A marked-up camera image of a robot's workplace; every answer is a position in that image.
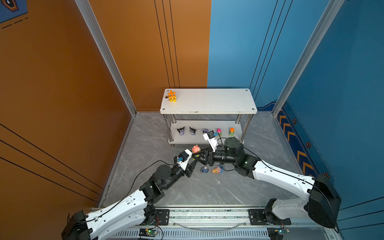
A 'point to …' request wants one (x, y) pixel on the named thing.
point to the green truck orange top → (231, 131)
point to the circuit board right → (277, 233)
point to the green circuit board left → (148, 232)
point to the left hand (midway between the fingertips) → (195, 153)
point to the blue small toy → (219, 169)
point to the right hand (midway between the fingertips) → (193, 156)
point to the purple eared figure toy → (205, 130)
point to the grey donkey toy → (204, 169)
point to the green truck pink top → (219, 131)
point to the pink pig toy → (195, 149)
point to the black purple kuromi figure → (181, 131)
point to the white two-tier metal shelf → (189, 113)
